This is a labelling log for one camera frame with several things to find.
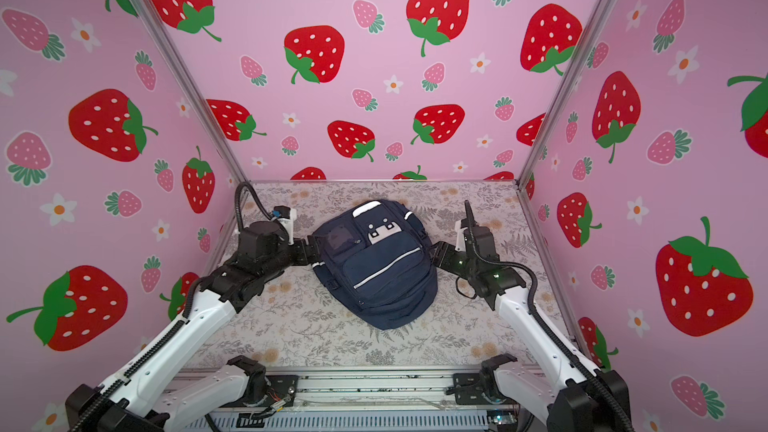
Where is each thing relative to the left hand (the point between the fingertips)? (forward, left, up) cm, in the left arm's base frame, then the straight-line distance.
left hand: (314, 238), depth 77 cm
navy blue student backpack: (+3, -16, -15) cm, 22 cm away
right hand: (-1, -32, -5) cm, 32 cm away
